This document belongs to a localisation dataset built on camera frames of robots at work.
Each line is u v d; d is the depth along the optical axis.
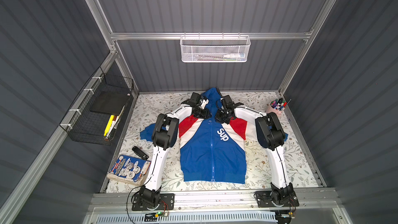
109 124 0.71
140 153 0.86
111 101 0.77
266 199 0.74
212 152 0.89
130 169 0.81
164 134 0.63
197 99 0.89
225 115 0.89
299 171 0.83
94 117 0.72
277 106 0.96
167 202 0.73
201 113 0.94
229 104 0.85
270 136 0.58
